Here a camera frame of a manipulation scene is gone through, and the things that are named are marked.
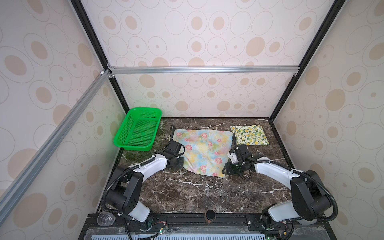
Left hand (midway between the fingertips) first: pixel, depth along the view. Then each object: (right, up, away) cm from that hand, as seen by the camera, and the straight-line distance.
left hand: (184, 160), depth 91 cm
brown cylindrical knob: (+14, -21, -22) cm, 33 cm away
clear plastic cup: (-38, -26, -16) cm, 49 cm away
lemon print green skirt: (+46, +15, +16) cm, 51 cm away
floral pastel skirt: (+14, +5, +9) cm, 17 cm away
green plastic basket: (-37, +20, +23) cm, 47 cm away
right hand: (+25, -6, -3) cm, 26 cm away
